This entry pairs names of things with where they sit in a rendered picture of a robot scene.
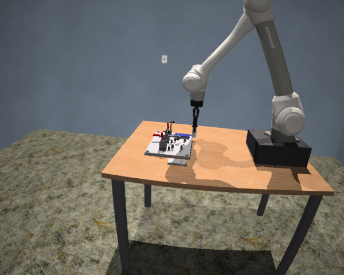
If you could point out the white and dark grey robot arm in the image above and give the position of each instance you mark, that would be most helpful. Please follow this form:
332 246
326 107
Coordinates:
288 117

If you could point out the blue rectangular block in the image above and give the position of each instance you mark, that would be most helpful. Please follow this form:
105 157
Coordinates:
183 135

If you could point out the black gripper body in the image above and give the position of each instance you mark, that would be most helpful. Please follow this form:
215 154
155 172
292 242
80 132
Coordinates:
196 104

